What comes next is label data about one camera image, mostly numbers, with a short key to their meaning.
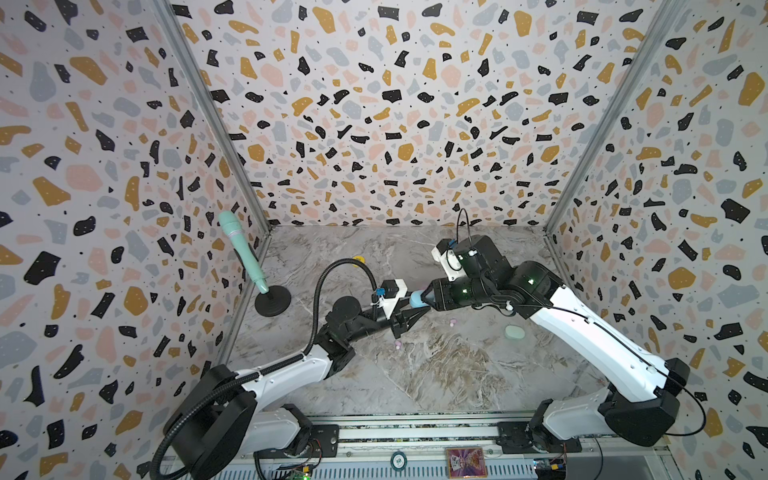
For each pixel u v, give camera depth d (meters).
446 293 0.59
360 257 1.13
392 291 0.60
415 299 0.68
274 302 0.99
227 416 0.40
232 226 0.76
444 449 0.74
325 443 0.73
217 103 0.86
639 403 0.41
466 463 0.70
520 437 0.74
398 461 0.71
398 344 0.90
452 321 0.95
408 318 0.66
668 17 0.72
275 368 0.49
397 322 0.64
